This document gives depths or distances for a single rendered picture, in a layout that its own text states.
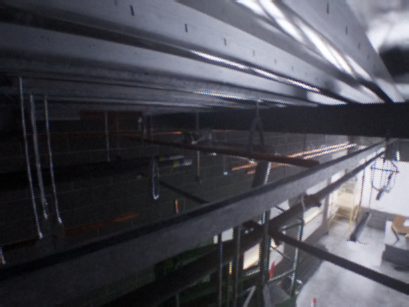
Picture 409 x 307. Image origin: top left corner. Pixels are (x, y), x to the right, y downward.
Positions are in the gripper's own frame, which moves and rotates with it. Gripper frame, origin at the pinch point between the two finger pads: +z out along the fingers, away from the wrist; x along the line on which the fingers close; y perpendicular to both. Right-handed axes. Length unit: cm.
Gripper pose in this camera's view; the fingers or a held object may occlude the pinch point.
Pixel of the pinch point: (175, 145)
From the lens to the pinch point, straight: 148.3
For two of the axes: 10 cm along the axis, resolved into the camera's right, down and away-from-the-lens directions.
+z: -7.4, 3.5, -5.8
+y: 6.4, 1.1, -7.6
